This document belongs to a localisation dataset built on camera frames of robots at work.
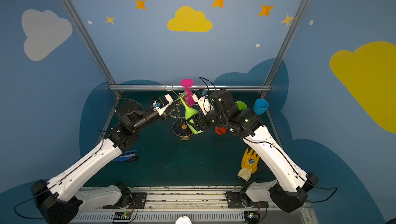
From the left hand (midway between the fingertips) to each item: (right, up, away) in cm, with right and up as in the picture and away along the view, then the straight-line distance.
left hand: (175, 94), depth 63 cm
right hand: (+8, -9, +1) cm, 12 cm away
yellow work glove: (+38, -37, +23) cm, 58 cm away
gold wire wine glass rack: (-2, -19, +38) cm, 42 cm away
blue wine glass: (+48, -5, +30) cm, 57 cm away
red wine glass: (+26, -20, +38) cm, 50 cm away
